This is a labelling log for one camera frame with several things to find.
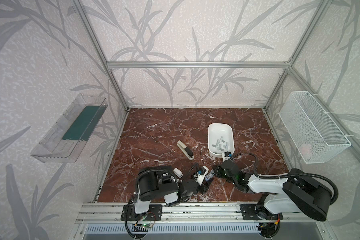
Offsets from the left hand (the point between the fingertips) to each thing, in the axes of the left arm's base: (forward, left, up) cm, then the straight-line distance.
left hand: (211, 173), depth 83 cm
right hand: (+7, -1, -2) cm, 7 cm away
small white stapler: (0, +19, -1) cm, 19 cm away
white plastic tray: (+31, -6, -3) cm, 32 cm away
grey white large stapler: (+15, +15, 0) cm, 21 cm away
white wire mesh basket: (+6, -41, +30) cm, 51 cm away
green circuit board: (-24, +32, -3) cm, 40 cm away
